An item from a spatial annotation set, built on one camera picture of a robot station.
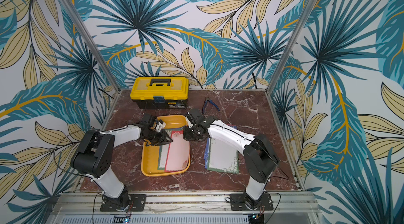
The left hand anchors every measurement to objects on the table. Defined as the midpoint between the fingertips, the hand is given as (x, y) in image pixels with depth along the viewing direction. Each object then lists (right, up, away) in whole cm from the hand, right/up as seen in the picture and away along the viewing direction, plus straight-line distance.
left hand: (171, 142), depth 90 cm
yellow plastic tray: (-11, -6, -3) cm, 13 cm away
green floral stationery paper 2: (+30, -8, -1) cm, 31 cm away
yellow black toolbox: (-7, +29, +5) cm, 30 cm away
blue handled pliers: (+22, +26, +23) cm, 41 cm away
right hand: (+9, +5, -6) cm, 12 cm away
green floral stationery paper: (-4, -5, -2) cm, 7 cm away
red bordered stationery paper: (+5, -6, -3) cm, 8 cm away
